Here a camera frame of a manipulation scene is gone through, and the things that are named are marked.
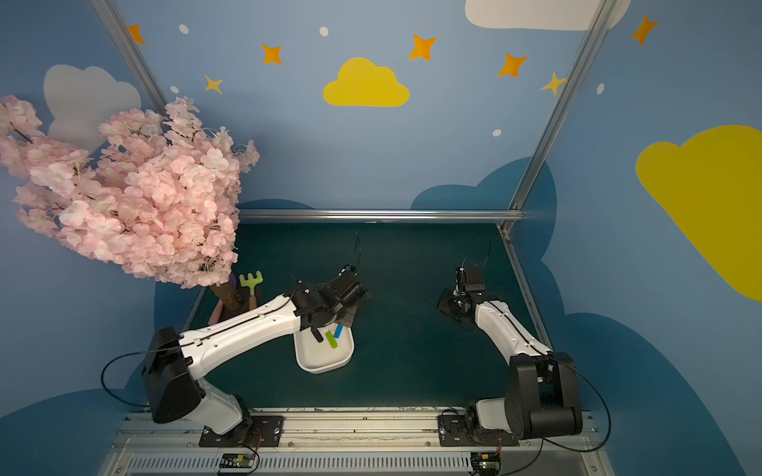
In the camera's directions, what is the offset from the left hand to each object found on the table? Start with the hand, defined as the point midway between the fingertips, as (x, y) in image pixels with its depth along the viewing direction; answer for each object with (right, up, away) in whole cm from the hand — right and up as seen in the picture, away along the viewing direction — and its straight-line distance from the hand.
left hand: (348, 302), depth 81 cm
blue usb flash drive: (-4, -11, +11) cm, 16 cm away
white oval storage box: (-9, -17, +5) cm, 20 cm away
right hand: (+29, -2, +10) cm, 31 cm away
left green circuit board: (-26, -38, -9) cm, 47 cm away
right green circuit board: (+36, -39, -8) cm, 54 cm away
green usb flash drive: (-7, -13, +10) cm, 18 cm away
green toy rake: (-37, +3, +21) cm, 43 cm away
